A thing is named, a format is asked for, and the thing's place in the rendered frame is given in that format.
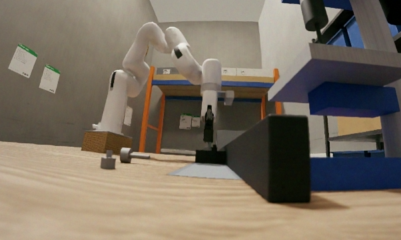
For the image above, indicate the black rectangular bar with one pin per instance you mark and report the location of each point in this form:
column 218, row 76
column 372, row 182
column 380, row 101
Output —
column 273, row 157

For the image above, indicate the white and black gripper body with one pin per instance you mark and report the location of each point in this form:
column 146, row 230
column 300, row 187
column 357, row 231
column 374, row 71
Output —
column 209, row 97

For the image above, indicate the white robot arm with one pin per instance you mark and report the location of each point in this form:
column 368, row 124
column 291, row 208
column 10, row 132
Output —
column 121, row 84

